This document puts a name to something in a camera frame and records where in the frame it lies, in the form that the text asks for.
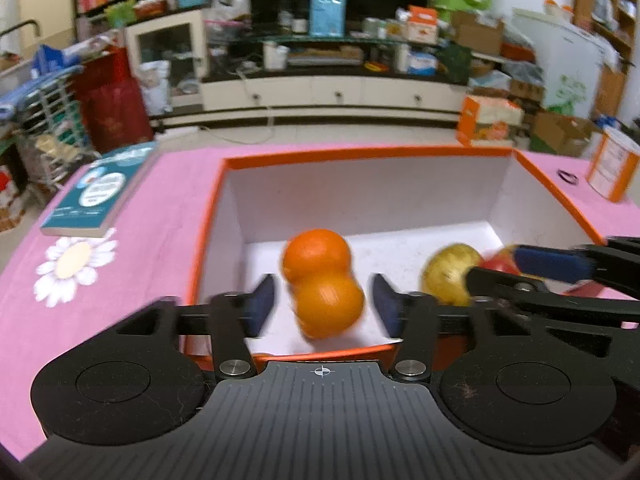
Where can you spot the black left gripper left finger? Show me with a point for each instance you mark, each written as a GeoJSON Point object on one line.
{"type": "Point", "coordinates": [228, 320]}

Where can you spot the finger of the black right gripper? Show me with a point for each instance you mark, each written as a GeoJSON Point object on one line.
{"type": "Point", "coordinates": [562, 265]}
{"type": "Point", "coordinates": [513, 288]}

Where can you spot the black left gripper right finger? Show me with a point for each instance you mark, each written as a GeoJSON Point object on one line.
{"type": "Point", "coordinates": [430, 336]}

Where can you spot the red cherry tomato front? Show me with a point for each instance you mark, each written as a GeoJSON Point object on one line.
{"type": "Point", "coordinates": [501, 263]}

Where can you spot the orange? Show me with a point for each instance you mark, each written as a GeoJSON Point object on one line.
{"type": "Point", "coordinates": [327, 299]}

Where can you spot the yellow pear left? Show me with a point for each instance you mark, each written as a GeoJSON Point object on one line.
{"type": "Point", "coordinates": [443, 276]}

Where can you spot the orange white canister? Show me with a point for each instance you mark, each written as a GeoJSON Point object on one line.
{"type": "Point", "coordinates": [614, 164]}

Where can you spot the orange cardboard box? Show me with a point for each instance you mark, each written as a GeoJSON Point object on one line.
{"type": "Point", "coordinates": [395, 205]}

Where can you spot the orange white carton on floor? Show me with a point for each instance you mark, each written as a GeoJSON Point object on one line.
{"type": "Point", "coordinates": [485, 118]}

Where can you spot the teal paperback book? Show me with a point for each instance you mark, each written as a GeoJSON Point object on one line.
{"type": "Point", "coordinates": [89, 208]}

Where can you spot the white refrigerator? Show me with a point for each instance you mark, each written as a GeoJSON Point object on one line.
{"type": "Point", "coordinates": [572, 59]}

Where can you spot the white tv cabinet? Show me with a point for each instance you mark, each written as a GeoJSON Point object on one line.
{"type": "Point", "coordinates": [365, 97]}

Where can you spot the red gift bag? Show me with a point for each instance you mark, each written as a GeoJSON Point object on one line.
{"type": "Point", "coordinates": [111, 102]}

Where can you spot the brown cardboard box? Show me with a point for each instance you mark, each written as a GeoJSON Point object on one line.
{"type": "Point", "coordinates": [478, 32]}

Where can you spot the white glass door cabinet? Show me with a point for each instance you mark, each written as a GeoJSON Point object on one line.
{"type": "Point", "coordinates": [180, 39]}

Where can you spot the wooden bookshelf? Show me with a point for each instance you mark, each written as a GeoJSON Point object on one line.
{"type": "Point", "coordinates": [617, 21]}

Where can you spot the blue paper bag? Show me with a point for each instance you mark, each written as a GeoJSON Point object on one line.
{"type": "Point", "coordinates": [327, 18]}

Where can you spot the metal wire cart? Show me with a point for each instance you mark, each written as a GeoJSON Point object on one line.
{"type": "Point", "coordinates": [48, 129]}

